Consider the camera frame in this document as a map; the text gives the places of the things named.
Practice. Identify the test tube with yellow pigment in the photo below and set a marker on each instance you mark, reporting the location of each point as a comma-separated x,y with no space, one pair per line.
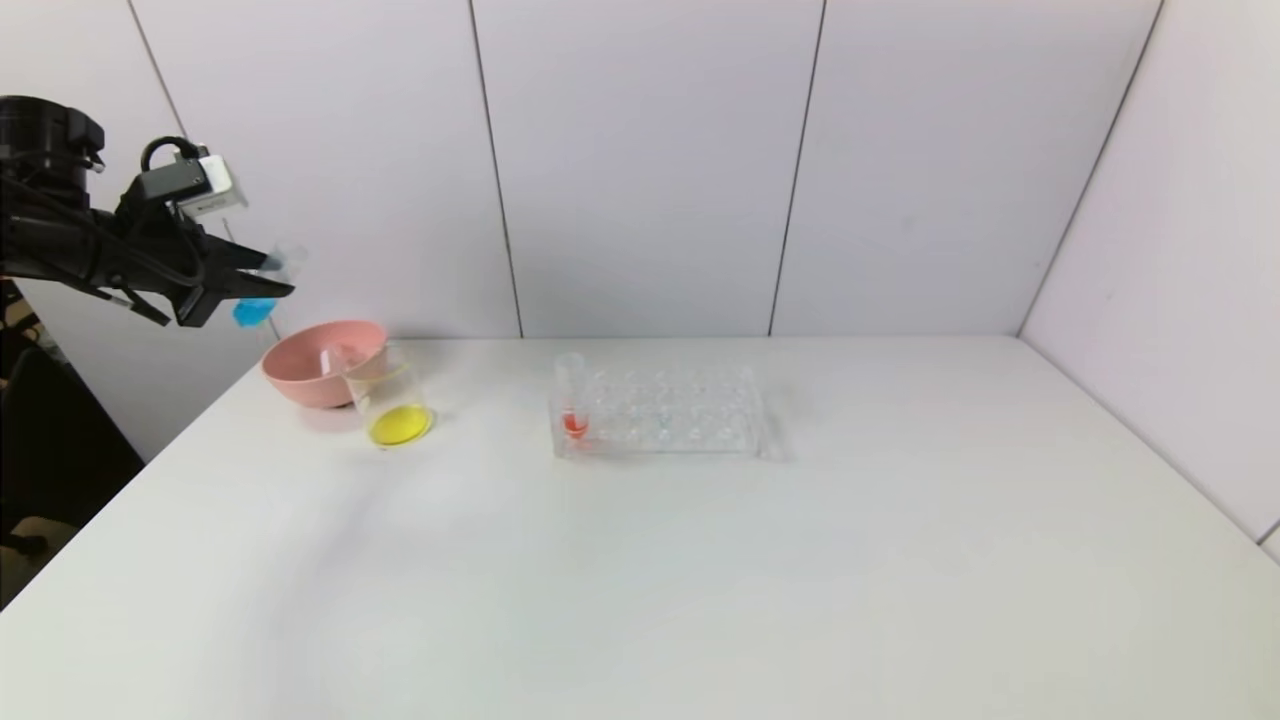
334,362

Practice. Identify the clear glass beaker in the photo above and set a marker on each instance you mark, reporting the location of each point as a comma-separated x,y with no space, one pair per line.
400,425

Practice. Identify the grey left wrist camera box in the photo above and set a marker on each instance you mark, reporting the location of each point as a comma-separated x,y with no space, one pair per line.
195,185

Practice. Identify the black chair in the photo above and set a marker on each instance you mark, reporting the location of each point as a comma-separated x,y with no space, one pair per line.
50,450

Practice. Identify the test tube with blue pigment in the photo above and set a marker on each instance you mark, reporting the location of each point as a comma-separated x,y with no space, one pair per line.
254,311

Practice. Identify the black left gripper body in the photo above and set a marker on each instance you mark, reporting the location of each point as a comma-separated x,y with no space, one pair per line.
193,281

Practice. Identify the clear acrylic test tube rack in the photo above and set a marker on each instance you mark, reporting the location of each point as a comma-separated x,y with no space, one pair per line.
660,420

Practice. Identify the test tube with red pigment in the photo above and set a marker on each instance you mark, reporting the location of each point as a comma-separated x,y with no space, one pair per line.
575,422

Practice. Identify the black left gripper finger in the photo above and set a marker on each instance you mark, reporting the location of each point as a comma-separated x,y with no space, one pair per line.
240,292
240,255

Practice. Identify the pink bowl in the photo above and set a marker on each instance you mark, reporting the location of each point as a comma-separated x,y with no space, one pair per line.
310,375

